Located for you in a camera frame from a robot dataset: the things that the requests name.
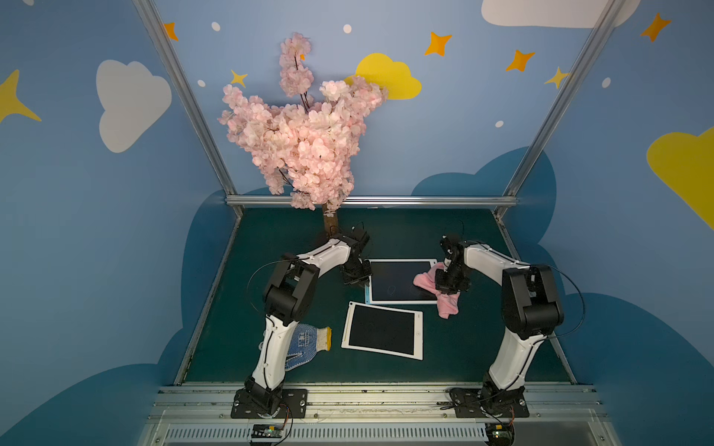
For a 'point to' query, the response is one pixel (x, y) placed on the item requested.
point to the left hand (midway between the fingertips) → (369, 280)
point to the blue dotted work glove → (307, 340)
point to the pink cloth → (447, 302)
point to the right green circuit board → (500, 434)
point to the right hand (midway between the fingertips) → (446, 290)
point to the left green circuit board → (268, 431)
